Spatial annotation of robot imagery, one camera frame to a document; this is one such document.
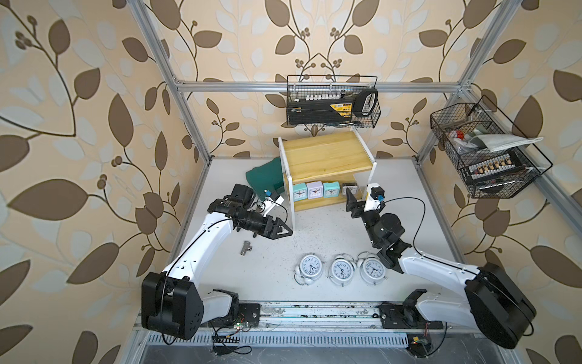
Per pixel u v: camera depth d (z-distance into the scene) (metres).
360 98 0.84
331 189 0.83
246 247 0.89
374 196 0.64
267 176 1.10
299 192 0.83
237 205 0.59
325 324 0.74
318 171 0.72
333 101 0.83
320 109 0.82
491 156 0.70
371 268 0.81
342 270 0.81
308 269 0.81
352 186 0.84
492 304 0.41
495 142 0.63
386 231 0.60
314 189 0.83
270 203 0.68
